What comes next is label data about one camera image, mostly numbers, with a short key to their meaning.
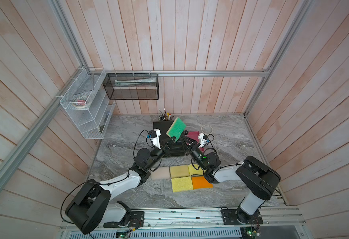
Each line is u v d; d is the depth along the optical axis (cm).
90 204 42
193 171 87
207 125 114
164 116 96
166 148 66
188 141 73
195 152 72
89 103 73
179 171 88
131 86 102
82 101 74
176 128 75
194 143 72
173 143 72
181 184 84
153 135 66
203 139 76
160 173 88
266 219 75
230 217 74
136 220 73
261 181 47
